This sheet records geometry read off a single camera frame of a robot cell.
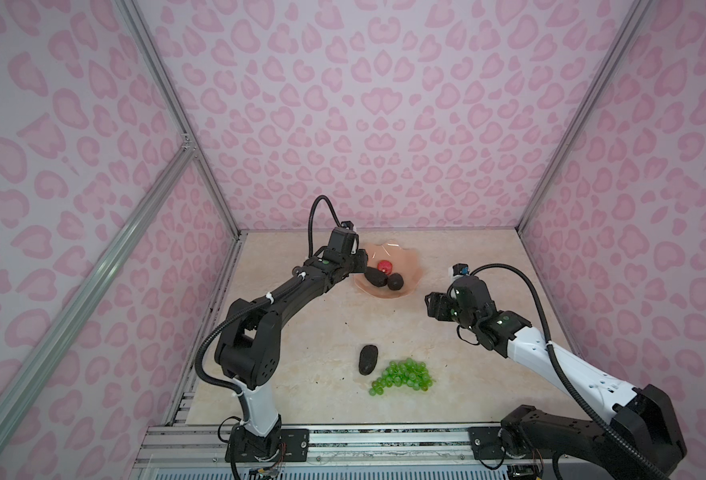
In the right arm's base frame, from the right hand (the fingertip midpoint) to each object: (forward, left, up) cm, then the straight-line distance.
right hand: (436, 297), depth 82 cm
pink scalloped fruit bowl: (+22, +6, -13) cm, 27 cm away
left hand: (+15, +20, +2) cm, 25 cm away
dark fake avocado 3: (-13, +19, -12) cm, 26 cm away
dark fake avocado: (+15, +16, -12) cm, 25 cm away
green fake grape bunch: (-17, +8, -12) cm, 22 cm away
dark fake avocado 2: (+12, +10, -10) cm, 19 cm away
